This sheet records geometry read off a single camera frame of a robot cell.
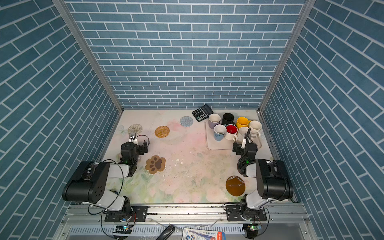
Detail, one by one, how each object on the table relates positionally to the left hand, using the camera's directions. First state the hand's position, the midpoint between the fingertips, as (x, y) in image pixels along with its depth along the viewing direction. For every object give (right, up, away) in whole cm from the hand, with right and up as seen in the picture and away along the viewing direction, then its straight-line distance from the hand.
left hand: (137, 140), depth 93 cm
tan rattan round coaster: (+12, +5, +15) cm, 20 cm away
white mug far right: (+79, +9, +10) cm, 80 cm away
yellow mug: (+70, +12, +10) cm, 72 cm away
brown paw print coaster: (+12, -14, -2) cm, 19 cm away
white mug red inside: (+62, +5, +9) cm, 63 cm away
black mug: (+60, +14, +12) cm, 63 cm away
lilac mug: (+50, +14, +16) cm, 54 cm away
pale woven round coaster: (-8, +7, +15) cm, 18 cm away
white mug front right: (+68, +5, +5) cm, 68 cm away
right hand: (+68, 0, +1) cm, 68 cm away
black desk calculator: (+42, +19, +23) cm, 51 cm away
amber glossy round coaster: (+60, -24, -10) cm, 65 cm away
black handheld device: (+24, -38, -28) cm, 53 cm away
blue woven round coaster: (+30, +12, +18) cm, 37 cm away
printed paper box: (+35, -40, -25) cm, 59 cm away
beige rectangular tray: (+48, -3, +8) cm, 49 cm away
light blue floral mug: (+53, +6, +7) cm, 54 cm away
